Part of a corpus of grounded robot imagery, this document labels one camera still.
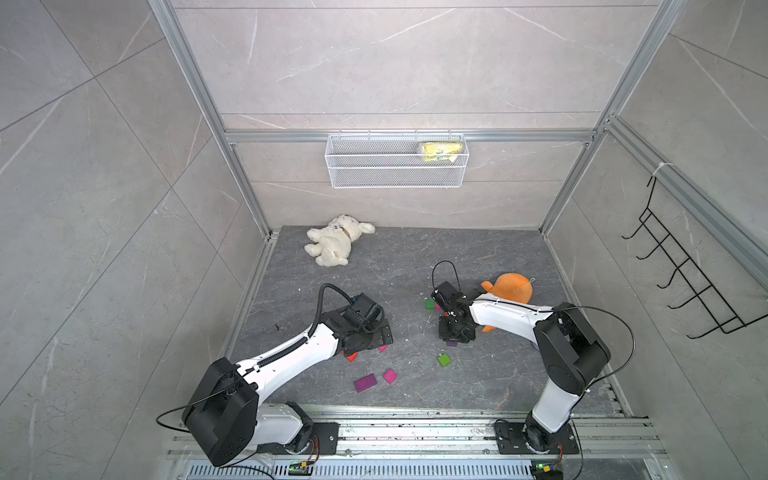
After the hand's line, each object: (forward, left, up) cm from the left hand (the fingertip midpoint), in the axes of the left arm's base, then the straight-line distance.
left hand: (381, 334), depth 84 cm
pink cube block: (-9, -2, -7) cm, 12 cm away
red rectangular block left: (-7, +8, +2) cm, 11 cm away
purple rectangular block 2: (-11, +5, -7) cm, 14 cm away
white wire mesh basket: (+53, -6, +22) cm, 58 cm away
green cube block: (+3, -13, +10) cm, 17 cm away
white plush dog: (+35, +17, +2) cm, 38 cm away
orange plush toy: (+15, -42, -1) cm, 44 cm away
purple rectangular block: (0, -21, -8) cm, 23 cm away
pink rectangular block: (-4, 0, -1) cm, 4 cm away
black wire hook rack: (-11, -69, +25) cm, 75 cm away
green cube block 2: (-5, -18, -8) cm, 21 cm away
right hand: (+2, -21, -8) cm, 23 cm away
